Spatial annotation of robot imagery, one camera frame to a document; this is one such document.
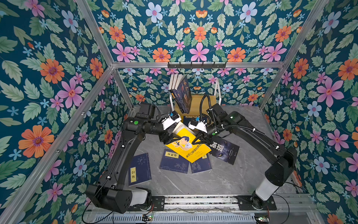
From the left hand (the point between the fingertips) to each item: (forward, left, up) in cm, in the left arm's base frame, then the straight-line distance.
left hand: (178, 130), depth 68 cm
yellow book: (-7, -3, -6) cm, 10 cm away
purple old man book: (+25, -4, +3) cm, 26 cm away
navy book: (-4, +6, -29) cm, 30 cm away
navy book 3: (-8, +27, -29) cm, 40 cm away
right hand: (-2, -9, -4) cm, 10 cm away
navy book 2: (-8, -13, -29) cm, 32 cm away
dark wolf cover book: (+1, -29, -29) cm, 41 cm away
